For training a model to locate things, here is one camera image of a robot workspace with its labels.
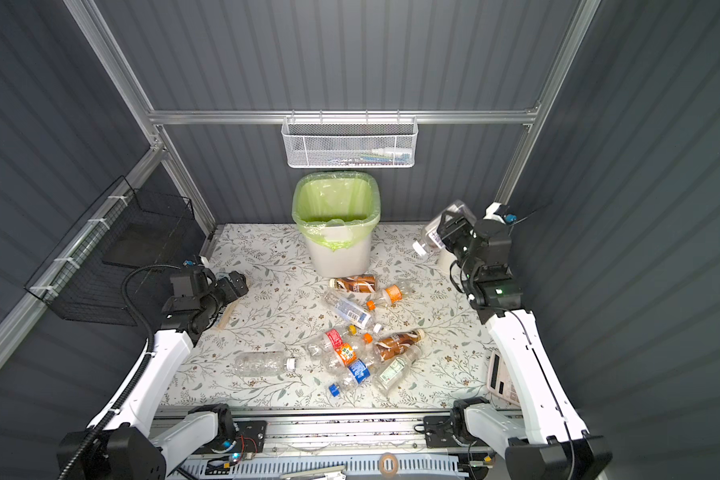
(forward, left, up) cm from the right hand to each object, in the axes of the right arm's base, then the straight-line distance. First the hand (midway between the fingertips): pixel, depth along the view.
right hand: (452, 221), depth 69 cm
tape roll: (-44, +17, -38) cm, 61 cm away
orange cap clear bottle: (+1, +13, -34) cm, 36 cm away
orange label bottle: (-19, +26, -32) cm, 46 cm away
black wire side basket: (+5, +84, -6) cm, 84 cm away
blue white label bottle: (-5, +27, -32) cm, 42 cm away
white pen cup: (+13, -6, -31) cm, 34 cm away
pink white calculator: (-25, -15, -36) cm, 46 cm away
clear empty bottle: (-21, +50, -35) cm, 64 cm away
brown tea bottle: (-16, +13, -33) cm, 39 cm away
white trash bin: (+10, +26, -27) cm, 39 cm away
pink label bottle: (-15, +33, -35) cm, 50 cm away
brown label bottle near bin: (+5, +25, -33) cm, 42 cm away
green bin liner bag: (+29, +32, -22) cm, 48 cm away
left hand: (-4, +59, -18) cm, 62 cm away
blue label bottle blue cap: (-24, +23, -32) cm, 47 cm away
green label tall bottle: (-23, +15, -39) cm, 47 cm away
